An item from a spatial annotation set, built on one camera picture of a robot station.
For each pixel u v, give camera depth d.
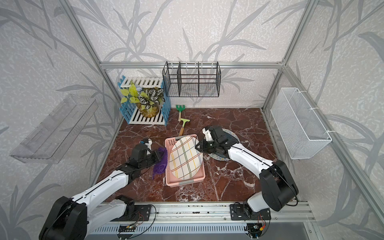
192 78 1.05
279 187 0.43
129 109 1.12
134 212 0.69
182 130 1.05
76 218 0.40
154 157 0.76
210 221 0.73
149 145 0.79
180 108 1.19
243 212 0.69
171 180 0.83
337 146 0.57
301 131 0.62
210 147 0.72
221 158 0.92
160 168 0.80
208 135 0.78
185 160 0.86
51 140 0.66
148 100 0.93
